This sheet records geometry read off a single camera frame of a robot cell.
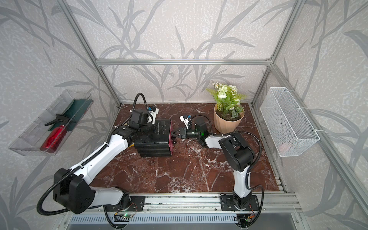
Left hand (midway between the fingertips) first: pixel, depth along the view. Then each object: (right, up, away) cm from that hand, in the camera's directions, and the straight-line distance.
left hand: (164, 125), depth 81 cm
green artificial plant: (+37, +15, +4) cm, 40 cm away
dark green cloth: (-42, +7, -11) cm, 44 cm away
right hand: (+4, -5, +4) cm, 8 cm away
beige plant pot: (+37, +2, +6) cm, 38 cm away
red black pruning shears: (-41, -4, -22) cm, 47 cm away
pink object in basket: (+63, -11, -9) cm, 64 cm away
